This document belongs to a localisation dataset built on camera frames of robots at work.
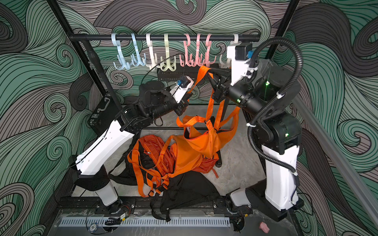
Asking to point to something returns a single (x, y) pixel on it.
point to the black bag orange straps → (179, 191)
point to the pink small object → (264, 226)
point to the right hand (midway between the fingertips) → (205, 69)
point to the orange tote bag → (187, 158)
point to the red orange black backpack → (149, 163)
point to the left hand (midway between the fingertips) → (189, 89)
